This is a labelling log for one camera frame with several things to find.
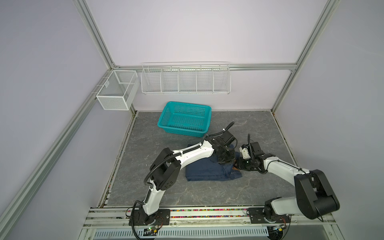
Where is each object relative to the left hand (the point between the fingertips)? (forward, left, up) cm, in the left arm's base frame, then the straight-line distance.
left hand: (236, 164), depth 80 cm
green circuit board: (-26, +47, -13) cm, 55 cm away
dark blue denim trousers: (+1, +13, -7) cm, 15 cm away
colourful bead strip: (-22, +17, -12) cm, 30 cm away
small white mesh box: (+54, +72, +12) cm, 90 cm away
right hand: (+3, -3, -10) cm, 11 cm away
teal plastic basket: (+45, +27, -11) cm, 53 cm away
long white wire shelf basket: (+56, +28, +19) cm, 66 cm away
